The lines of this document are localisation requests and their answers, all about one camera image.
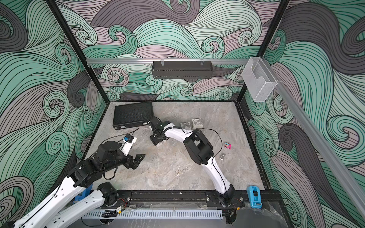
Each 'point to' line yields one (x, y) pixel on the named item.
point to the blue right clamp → (255, 201)
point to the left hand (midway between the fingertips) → (138, 150)
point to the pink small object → (227, 145)
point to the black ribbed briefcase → (132, 115)
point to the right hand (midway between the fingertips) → (156, 139)
